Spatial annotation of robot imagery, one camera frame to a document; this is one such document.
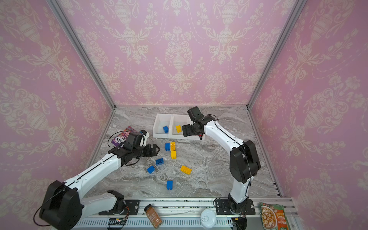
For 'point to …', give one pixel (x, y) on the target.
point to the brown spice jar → (153, 215)
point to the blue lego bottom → (169, 185)
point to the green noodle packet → (273, 217)
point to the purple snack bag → (119, 141)
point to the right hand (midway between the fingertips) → (191, 130)
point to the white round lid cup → (208, 218)
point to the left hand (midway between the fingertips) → (155, 150)
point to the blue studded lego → (159, 161)
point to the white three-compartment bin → (170, 126)
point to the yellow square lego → (173, 155)
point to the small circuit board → (116, 221)
